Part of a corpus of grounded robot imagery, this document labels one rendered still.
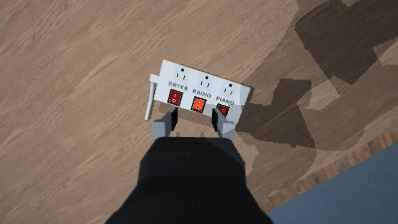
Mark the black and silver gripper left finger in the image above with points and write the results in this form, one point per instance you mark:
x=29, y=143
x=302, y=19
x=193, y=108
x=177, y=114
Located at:
x=166, y=124

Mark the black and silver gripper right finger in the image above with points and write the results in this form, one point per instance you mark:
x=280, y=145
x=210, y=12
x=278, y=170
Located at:
x=224, y=128

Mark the light grey power strip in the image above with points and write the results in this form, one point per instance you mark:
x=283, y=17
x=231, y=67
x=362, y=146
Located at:
x=197, y=91

